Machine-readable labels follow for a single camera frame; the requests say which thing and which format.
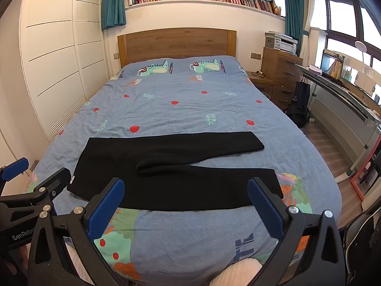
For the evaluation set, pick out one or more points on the white desk lamp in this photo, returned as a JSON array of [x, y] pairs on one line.
[[363, 49]]

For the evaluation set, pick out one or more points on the wooden headboard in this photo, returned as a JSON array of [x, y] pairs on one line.
[[176, 43]]

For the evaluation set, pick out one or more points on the long desk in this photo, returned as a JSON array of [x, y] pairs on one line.
[[347, 121]]

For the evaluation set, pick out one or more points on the wooden nightstand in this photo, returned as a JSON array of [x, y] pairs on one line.
[[262, 83]]

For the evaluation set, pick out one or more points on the black chair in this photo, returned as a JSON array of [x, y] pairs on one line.
[[362, 250]]

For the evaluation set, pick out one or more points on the black pants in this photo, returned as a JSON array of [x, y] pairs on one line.
[[162, 173]]

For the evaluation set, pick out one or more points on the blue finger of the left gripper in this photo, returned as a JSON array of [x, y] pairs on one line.
[[43, 194], [13, 170]]

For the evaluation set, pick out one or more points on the black bag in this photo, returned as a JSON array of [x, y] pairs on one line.
[[298, 110]]

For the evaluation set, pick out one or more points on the right teal curtain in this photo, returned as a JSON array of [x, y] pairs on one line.
[[295, 21]]

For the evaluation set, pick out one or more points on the blue patterned bed cover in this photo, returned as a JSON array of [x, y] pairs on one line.
[[189, 96]]

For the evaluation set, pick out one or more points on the teal curtain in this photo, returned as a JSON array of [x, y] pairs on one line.
[[112, 14], [295, 21]]

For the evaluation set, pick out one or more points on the wooden dresser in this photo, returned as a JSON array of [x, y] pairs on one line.
[[280, 67]]

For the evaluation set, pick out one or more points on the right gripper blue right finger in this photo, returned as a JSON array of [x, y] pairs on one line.
[[322, 262]]

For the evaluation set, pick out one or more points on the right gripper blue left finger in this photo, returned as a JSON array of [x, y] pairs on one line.
[[49, 262]]

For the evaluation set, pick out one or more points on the white printer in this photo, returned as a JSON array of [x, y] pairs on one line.
[[278, 41]]

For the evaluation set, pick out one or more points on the left teal curtain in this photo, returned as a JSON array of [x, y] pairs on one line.
[[112, 14]]

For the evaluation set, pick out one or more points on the white wardrobe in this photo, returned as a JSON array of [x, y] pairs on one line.
[[63, 57]]

